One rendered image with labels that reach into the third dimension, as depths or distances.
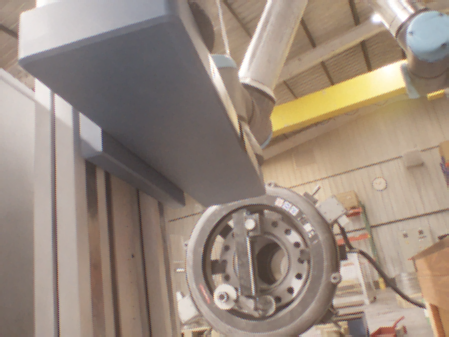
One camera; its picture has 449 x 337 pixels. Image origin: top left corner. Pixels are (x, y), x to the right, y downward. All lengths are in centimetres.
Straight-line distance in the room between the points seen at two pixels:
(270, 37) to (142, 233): 65
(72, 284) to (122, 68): 25
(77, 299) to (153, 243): 28
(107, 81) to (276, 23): 78
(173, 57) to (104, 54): 6
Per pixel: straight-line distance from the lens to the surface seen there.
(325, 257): 180
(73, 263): 50
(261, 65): 110
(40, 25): 42
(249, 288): 185
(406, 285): 596
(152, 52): 39
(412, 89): 101
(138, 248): 75
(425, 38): 89
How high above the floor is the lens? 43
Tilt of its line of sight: 18 degrees up
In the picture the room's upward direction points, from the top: 10 degrees counter-clockwise
